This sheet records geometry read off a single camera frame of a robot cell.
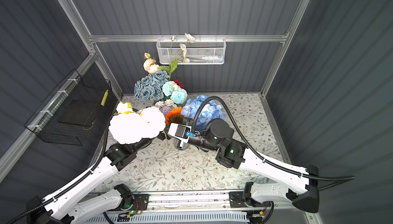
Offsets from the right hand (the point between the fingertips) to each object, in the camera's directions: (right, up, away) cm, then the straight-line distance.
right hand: (162, 125), depth 48 cm
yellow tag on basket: (-40, +9, +34) cm, 54 cm away
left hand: (-2, 0, +22) cm, 22 cm away
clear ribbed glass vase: (-3, -17, +47) cm, 50 cm away
